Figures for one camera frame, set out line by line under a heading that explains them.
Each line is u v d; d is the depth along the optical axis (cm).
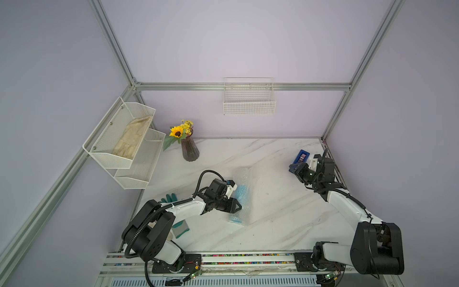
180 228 83
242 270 73
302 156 103
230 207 76
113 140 74
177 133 91
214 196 70
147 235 43
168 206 48
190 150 103
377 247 42
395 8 68
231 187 82
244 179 90
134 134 81
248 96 95
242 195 86
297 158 104
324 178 66
